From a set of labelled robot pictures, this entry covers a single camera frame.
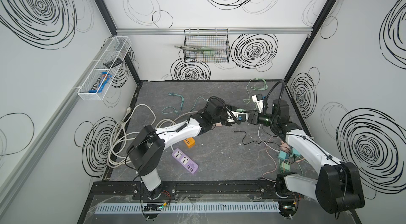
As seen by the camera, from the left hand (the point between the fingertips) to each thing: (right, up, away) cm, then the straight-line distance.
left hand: (239, 109), depth 79 cm
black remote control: (-63, +24, +1) cm, 67 cm away
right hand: (0, -2, -1) cm, 3 cm away
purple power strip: (-28, -27, +2) cm, 39 cm away
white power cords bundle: (-61, -8, +21) cm, 65 cm away
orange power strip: (-26, -19, +8) cm, 33 cm away
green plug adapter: (0, 0, -2) cm, 2 cm away
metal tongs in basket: (-21, +33, +10) cm, 41 cm away
